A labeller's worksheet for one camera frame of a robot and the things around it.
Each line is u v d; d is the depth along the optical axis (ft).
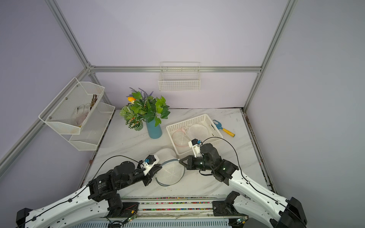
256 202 1.49
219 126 3.51
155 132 3.36
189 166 2.05
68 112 2.48
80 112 2.57
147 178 1.93
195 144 2.21
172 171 2.32
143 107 2.55
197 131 3.42
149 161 1.85
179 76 3.22
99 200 1.61
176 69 3.03
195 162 2.11
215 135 3.34
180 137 3.25
